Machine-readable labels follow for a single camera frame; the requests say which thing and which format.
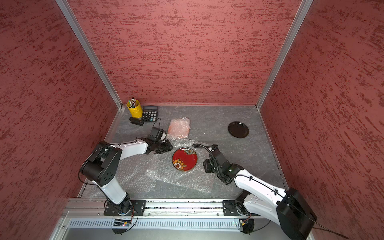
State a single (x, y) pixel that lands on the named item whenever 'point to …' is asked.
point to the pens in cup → (132, 102)
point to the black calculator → (150, 113)
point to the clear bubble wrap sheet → (132, 177)
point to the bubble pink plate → (161, 166)
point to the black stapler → (136, 121)
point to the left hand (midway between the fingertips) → (171, 150)
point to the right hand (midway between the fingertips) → (205, 166)
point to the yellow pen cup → (136, 112)
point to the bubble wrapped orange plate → (179, 127)
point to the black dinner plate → (238, 129)
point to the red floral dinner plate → (184, 159)
